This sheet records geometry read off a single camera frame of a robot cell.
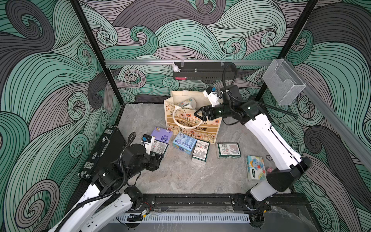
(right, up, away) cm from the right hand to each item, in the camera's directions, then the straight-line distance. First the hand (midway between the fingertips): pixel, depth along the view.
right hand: (198, 112), depth 70 cm
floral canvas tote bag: (-9, -3, +19) cm, 22 cm away
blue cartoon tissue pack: (+34, -31, +10) cm, 47 cm away
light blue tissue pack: (-7, -19, +20) cm, 29 cm away
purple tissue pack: (-21, -15, +23) cm, 35 cm away
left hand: (-20, -19, -3) cm, 28 cm away
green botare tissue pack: (-23, -22, +18) cm, 36 cm away
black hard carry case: (-46, -20, +1) cm, 50 cm away
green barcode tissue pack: (+22, -23, +17) cm, 36 cm away
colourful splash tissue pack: (-4, +6, +16) cm, 17 cm away
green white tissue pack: (+3, -24, +16) cm, 29 cm away
